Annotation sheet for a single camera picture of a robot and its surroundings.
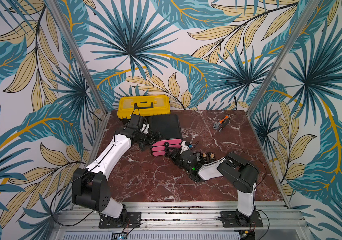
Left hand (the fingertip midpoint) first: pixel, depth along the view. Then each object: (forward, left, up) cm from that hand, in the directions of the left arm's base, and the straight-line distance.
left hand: (158, 143), depth 81 cm
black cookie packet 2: (0, -28, -15) cm, 32 cm away
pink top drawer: (+2, -6, -2) cm, 7 cm away
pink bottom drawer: (+1, 0, -14) cm, 14 cm away
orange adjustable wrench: (+27, -41, -16) cm, 52 cm away
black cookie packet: (+1, -24, -15) cm, 28 cm away
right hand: (+1, -4, -9) cm, 9 cm away
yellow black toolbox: (+31, +9, -1) cm, 32 cm away
